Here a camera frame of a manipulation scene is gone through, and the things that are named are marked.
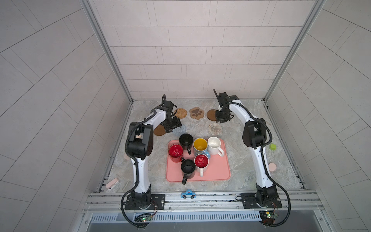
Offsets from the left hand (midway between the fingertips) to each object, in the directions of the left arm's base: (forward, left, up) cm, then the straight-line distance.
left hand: (181, 124), depth 98 cm
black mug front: (-29, -5, -1) cm, 29 cm away
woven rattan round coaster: (+13, +1, -4) cm, 13 cm away
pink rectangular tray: (-28, -23, -4) cm, 36 cm away
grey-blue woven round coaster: (-4, +1, -2) cm, 5 cm away
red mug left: (-19, +2, -2) cm, 20 cm away
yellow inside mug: (-16, -12, 0) cm, 20 cm away
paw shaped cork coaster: (+12, -11, -3) cm, 17 cm away
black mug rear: (-13, -4, 0) cm, 13 cm away
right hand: (+5, -25, -2) cm, 26 cm away
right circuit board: (-51, -44, -3) cm, 67 cm away
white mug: (-13, -21, -2) cm, 25 cm away
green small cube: (-15, -58, -1) cm, 60 cm away
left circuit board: (-51, +14, 0) cm, 53 cm away
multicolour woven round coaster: (-2, -23, -3) cm, 24 cm away
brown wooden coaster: (+11, -21, -3) cm, 24 cm away
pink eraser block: (-36, +33, 0) cm, 49 cm away
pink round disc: (-28, -53, -1) cm, 60 cm away
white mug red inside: (-25, -13, -1) cm, 28 cm away
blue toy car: (-41, -6, -1) cm, 42 cm away
